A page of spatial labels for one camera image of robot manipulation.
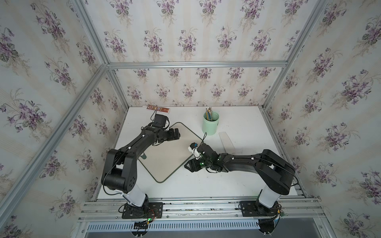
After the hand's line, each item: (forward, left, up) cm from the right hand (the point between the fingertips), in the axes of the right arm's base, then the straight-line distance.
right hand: (188, 166), depth 85 cm
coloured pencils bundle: (+31, -13, +12) cm, 35 cm away
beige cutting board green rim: (+6, +17, -4) cm, 18 cm away
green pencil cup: (+27, -14, +2) cm, 30 cm away
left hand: (+17, +9, +6) cm, 20 cm away
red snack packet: (+49, +30, -2) cm, 58 cm away
